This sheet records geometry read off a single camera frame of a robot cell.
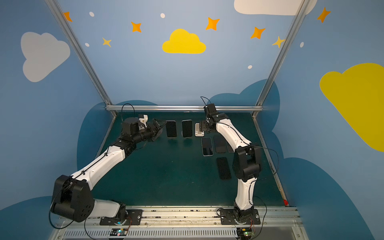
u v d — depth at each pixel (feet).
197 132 3.52
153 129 2.35
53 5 2.22
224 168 3.04
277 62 2.96
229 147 1.92
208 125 2.27
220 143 3.42
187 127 3.30
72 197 1.35
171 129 3.14
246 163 1.68
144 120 2.52
